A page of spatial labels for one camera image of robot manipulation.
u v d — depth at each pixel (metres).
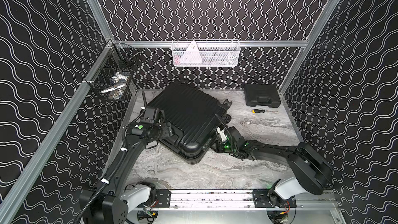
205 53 1.32
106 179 0.40
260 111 1.07
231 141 0.69
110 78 0.84
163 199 0.73
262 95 1.09
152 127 0.56
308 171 0.44
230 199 0.76
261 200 0.73
